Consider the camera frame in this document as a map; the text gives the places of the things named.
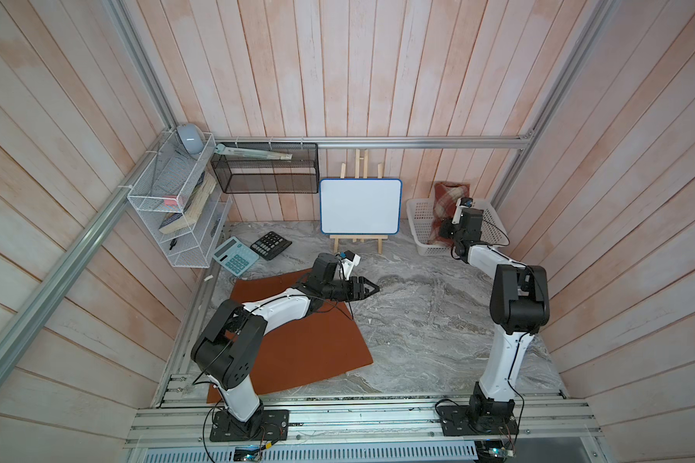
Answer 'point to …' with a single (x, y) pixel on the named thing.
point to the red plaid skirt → (446, 196)
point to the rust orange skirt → (325, 342)
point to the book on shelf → (193, 208)
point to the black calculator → (269, 245)
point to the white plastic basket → (420, 211)
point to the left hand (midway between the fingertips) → (373, 294)
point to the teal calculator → (235, 256)
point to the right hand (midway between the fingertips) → (445, 216)
